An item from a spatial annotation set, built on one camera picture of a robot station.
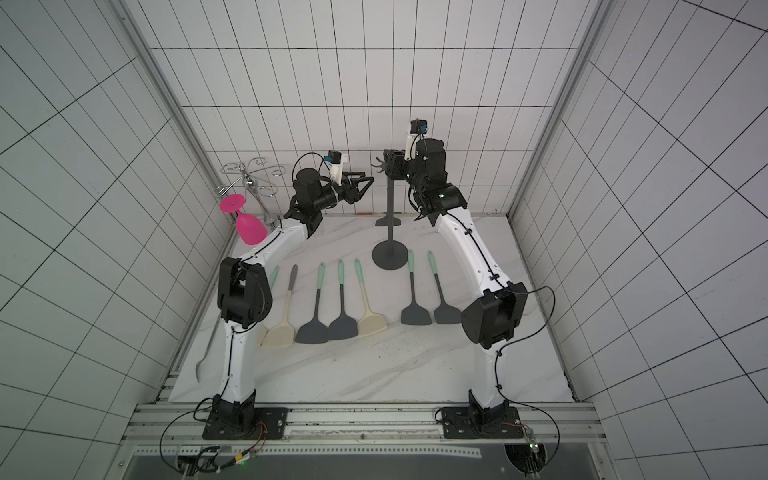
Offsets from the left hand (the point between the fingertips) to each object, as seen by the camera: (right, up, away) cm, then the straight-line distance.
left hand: (371, 180), depth 87 cm
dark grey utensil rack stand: (+6, -24, +19) cm, 31 cm away
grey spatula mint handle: (+13, -41, +3) cm, 43 cm away
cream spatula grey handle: (-26, -45, -4) cm, 52 cm away
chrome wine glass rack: (-37, +1, +5) cm, 37 cm away
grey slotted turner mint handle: (+23, -41, +3) cm, 47 cm away
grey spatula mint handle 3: (-17, -45, -2) cm, 48 cm away
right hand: (+8, +7, -10) cm, 15 cm away
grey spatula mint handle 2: (-9, -45, +2) cm, 46 cm away
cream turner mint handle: (0, -44, +3) cm, 44 cm away
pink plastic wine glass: (-40, -15, +9) cm, 44 cm away
